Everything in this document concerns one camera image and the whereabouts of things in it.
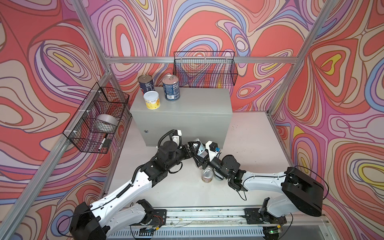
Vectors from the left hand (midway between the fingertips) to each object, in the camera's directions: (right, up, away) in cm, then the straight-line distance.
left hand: (198, 144), depth 72 cm
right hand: (-1, -4, +4) cm, 6 cm away
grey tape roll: (-45, +10, 0) cm, 46 cm away
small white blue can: (+9, -16, -3) cm, 19 cm away
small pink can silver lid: (+6, -20, +14) cm, 25 cm away
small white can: (+2, -2, -2) cm, 3 cm away
